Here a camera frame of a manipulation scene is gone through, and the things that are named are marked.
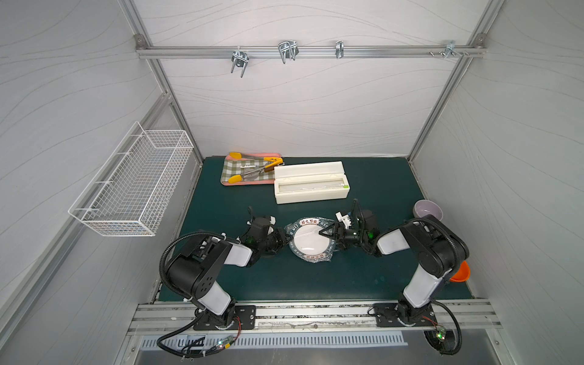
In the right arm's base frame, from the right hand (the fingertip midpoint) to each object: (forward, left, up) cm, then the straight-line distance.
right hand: (322, 236), depth 89 cm
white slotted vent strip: (-36, +32, -1) cm, 48 cm away
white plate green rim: (-3, +6, -1) cm, 6 cm away
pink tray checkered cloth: (+34, +36, +1) cm, 50 cm away
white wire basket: (-3, +61, +29) cm, 67 cm away
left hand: (-1, +11, 0) cm, 11 cm away
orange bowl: (-11, -51, -1) cm, 52 cm away
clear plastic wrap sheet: (+3, +14, -1) cm, 15 cm away
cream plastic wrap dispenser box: (+24, +5, +4) cm, 25 cm away
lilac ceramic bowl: (+15, -44, +1) cm, 47 cm away
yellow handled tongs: (+39, +27, 0) cm, 48 cm away
